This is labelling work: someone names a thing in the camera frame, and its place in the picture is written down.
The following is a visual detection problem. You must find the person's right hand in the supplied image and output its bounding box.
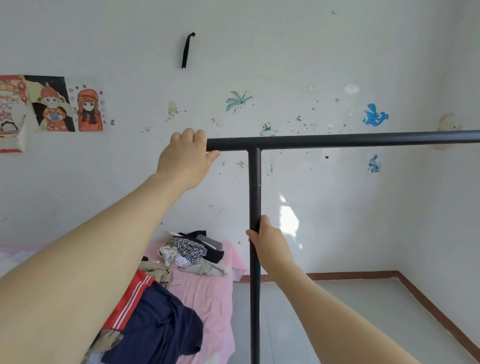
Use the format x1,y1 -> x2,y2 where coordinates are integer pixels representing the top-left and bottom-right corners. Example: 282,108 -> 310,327
242,214 -> 300,281

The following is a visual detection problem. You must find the person's left hand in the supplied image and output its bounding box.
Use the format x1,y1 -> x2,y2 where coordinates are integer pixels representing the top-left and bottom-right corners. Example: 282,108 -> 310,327
154,126 -> 223,195

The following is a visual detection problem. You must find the person's right forearm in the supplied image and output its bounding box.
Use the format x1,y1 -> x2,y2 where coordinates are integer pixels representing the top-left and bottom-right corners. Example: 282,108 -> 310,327
264,260 -> 470,364

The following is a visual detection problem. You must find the person's left forearm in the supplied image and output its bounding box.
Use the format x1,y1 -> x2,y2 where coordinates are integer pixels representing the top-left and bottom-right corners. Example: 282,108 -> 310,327
0,162 -> 192,364

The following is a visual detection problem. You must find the pile of clothes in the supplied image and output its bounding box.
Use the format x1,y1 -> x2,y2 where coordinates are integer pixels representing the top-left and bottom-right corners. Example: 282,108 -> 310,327
81,222 -> 234,364

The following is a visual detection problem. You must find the faded beige sticker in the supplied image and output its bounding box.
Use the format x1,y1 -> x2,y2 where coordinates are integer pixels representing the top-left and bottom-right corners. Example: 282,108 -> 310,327
165,100 -> 188,122

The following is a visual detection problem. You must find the teal palm leaf sticker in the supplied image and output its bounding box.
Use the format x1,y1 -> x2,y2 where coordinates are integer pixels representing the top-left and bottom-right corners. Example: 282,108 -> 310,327
224,89 -> 255,115

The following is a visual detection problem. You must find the bed with pink sheet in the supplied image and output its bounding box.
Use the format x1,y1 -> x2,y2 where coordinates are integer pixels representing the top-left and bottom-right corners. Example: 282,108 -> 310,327
0,222 -> 249,364

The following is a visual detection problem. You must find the cartoon picture white backdrop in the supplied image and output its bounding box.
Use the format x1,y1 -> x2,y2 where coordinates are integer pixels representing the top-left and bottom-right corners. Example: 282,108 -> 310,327
62,78 -> 108,134

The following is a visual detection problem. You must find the blue mushroom sticker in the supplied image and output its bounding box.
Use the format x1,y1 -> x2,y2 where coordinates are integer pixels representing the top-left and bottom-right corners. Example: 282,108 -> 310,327
366,153 -> 383,175

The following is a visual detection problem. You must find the cartoon picture dark backdrop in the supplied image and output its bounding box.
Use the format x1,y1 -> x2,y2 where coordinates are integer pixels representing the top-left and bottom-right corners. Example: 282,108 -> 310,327
20,74 -> 80,134

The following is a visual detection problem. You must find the blue dolphin sticker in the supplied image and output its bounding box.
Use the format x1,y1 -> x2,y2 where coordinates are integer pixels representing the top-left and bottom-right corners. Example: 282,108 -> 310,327
362,102 -> 390,128

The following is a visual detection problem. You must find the red paper poster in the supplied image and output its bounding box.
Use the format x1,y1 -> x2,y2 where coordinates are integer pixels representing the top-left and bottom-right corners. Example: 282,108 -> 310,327
0,73 -> 31,156

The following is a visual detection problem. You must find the bear sticker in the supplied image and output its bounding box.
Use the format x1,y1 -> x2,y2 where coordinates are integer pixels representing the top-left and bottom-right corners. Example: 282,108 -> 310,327
434,111 -> 465,153

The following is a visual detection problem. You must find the black hanging strap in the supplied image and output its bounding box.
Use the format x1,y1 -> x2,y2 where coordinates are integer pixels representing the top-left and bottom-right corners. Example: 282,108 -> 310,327
181,31 -> 196,70

